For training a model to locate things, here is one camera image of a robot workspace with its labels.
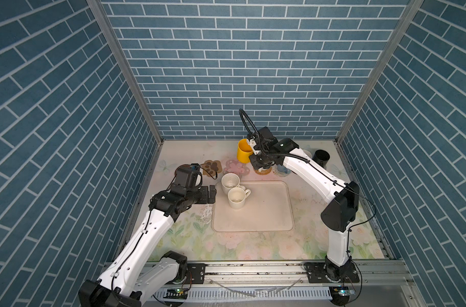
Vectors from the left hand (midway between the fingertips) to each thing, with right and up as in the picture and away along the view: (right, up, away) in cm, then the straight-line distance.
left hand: (211, 191), depth 77 cm
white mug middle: (+10, -6, +15) cm, 19 cm away
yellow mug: (+13, +16, +6) cm, 22 cm away
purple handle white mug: (+48, +16, +26) cm, 57 cm away
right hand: (+19, +13, +9) cm, 24 cm away
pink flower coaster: (+7, +8, +31) cm, 33 cm away
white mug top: (+6, +1, +20) cm, 20 cm away
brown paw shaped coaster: (-4, +7, +29) cm, 30 cm away
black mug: (+57, +14, +28) cm, 65 cm away
